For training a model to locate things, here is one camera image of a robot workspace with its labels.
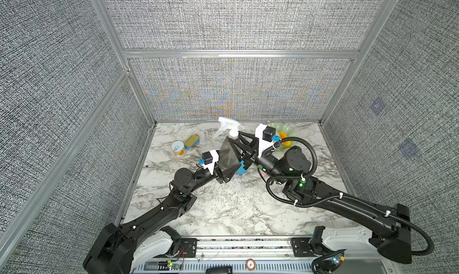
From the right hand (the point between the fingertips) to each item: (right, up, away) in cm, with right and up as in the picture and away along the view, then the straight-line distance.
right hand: (234, 133), depth 53 cm
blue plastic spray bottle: (+5, -18, +41) cm, 45 cm away
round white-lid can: (-30, -7, +47) cm, 56 cm away
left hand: (+2, -8, +11) cm, 14 cm away
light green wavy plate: (+36, +3, +56) cm, 67 cm away
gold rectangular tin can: (-23, -3, +52) cm, 57 cm away
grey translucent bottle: (-2, -8, +9) cm, 12 cm away
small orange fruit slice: (+31, +1, +54) cm, 62 cm away
